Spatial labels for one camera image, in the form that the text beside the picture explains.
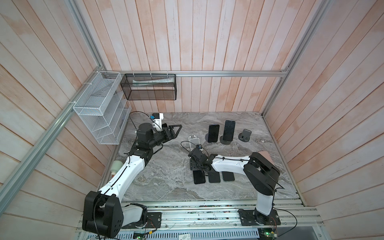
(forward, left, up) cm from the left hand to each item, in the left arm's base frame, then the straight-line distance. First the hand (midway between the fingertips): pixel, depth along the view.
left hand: (178, 129), depth 76 cm
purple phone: (-16, -12, -25) cm, 32 cm away
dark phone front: (-15, -21, -27) cm, 37 cm away
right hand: (-6, -9, -27) cm, 29 cm away
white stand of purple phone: (+9, -9, -22) cm, 25 cm away
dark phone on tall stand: (+13, -33, -17) cm, 39 cm away
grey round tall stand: (+10, -31, -27) cm, 42 cm away
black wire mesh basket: (+36, +21, +2) cm, 41 cm away
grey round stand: (+13, -45, -23) cm, 52 cm away
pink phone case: (0, -57, -26) cm, 63 cm away
